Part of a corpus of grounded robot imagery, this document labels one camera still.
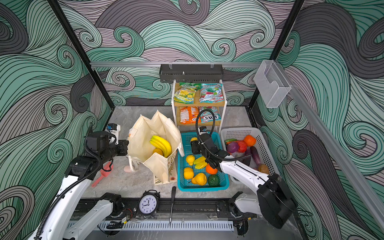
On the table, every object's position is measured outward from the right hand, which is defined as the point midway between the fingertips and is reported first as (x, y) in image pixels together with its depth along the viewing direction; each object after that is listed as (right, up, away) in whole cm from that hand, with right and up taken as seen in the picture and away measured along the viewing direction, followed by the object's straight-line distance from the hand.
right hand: (195, 142), depth 84 cm
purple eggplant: (+38, -9, +5) cm, 39 cm away
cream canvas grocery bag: (-31, -4, -3) cm, 31 cm away
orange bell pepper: (+35, 0, +8) cm, 36 cm away
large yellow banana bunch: (-20, -2, +5) cm, 21 cm away
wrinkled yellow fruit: (-22, -6, +5) cm, 23 cm away
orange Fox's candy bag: (-4, +16, +7) cm, 18 cm away
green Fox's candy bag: (+8, +15, +6) cm, 18 cm away
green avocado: (+10, -19, -7) cm, 23 cm away
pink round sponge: (-41, -17, +3) cm, 44 cm away
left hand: (-34, +3, -12) cm, 36 cm away
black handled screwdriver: (-12, -28, -7) cm, 31 cm away
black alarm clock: (-24, -29, -12) cm, 39 cm away
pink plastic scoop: (-35, -5, -28) cm, 45 cm away
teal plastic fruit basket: (0, -17, -3) cm, 17 cm away
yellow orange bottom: (-4, -16, -4) cm, 17 cm away
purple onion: (+23, -3, +3) cm, 23 cm away
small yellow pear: (-1, +2, -2) cm, 3 cm away
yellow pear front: (+3, -19, -7) cm, 20 cm away
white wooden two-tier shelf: (+1, +21, -8) cm, 23 cm away
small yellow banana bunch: (+3, -12, +1) cm, 13 cm away
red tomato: (+30, -4, +5) cm, 30 cm away
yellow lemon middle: (-3, -10, +3) cm, 11 cm away
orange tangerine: (+9, -15, -2) cm, 18 cm away
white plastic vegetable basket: (+29, +4, +11) cm, 31 cm away
